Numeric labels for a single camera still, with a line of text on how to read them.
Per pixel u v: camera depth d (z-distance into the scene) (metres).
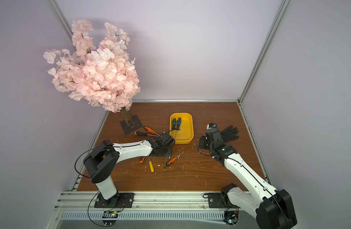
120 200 0.72
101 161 0.47
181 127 1.03
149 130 1.00
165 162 0.85
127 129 1.03
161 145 0.70
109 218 0.72
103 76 0.58
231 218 0.70
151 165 0.85
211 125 0.73
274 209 0.38
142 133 1.00
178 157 0.89
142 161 0.85
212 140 0.62
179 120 1.04
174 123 1.03
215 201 0.73
